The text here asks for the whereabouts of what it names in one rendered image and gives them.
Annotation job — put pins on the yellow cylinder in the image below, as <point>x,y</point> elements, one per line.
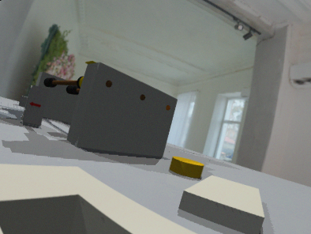
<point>186,167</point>

